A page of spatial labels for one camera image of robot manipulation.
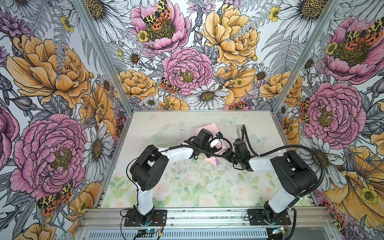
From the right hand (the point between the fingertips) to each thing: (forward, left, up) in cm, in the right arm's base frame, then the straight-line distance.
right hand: (222, 157), depth 96 cm
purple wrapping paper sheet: (-1, +4, +1) cm, 4 cm away
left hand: (+2, +6, +6) cm, 9 cm away
